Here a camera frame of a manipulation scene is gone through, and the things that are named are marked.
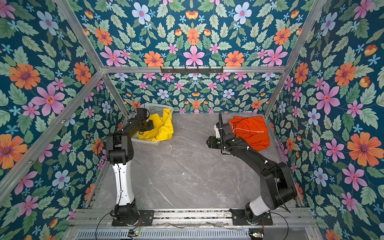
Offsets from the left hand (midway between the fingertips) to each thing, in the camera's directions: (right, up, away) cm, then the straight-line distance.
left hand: (150, 122), depth 108 cm
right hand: (+43, -12, -20) cm, 49 cm away
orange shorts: (+75, -6, -1) cm, 76 cm away
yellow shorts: (+12, -4, -11) cm, 17 cm away
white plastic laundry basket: (-1, +10, +7) cm, 12 cm away
